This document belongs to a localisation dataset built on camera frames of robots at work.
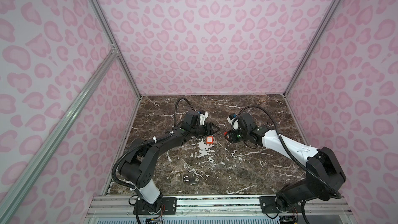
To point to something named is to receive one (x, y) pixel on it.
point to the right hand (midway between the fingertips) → (228, 134)
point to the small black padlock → (192, 179)
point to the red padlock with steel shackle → (210, 140)
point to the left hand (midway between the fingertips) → (219, 128)
